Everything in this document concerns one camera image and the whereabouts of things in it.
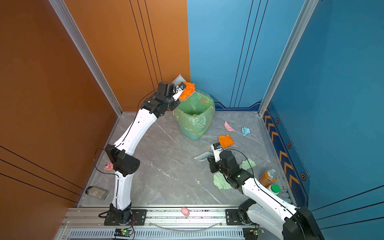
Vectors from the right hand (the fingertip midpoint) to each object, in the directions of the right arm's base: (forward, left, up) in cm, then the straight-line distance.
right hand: (208, 158), depth 82 cm
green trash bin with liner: (+19, +7, +15) cm, 26 cm away
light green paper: (-9, -7, -10) cm, 15 cm away
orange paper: (+18, -13, -10) cm, 24 cm away
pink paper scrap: (+31, -17, -11) cm, 37 cm away
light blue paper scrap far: (+27, -29, -11) cm, 41 cm away
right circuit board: (-33, -20, -14) cm, 41 cm away
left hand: (+28, +19, +23) cm, 41 cm away
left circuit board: (-33, +40, -12) cm, 53 cm away
